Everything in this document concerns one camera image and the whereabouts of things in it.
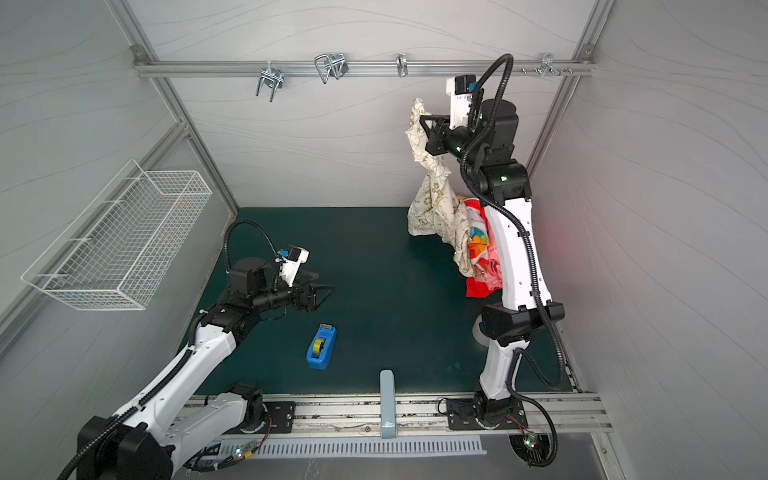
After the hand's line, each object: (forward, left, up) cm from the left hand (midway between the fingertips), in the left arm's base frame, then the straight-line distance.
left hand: (329, 277), depth 76 cm
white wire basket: (0, +47, +11) cm, 48 cm away
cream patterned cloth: (+14, -28, +13) cm, 33 cm away
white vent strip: (-35, +19, -20) cm, 45 cm away
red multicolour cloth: (+11, -43, -2) cm, 44 cm away
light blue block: (-25, -16, -21) cm, 36 cm away
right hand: (+21, -24, +35) cm, 47 cm away
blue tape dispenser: (-13, +2, -16) cm, 20 cm away
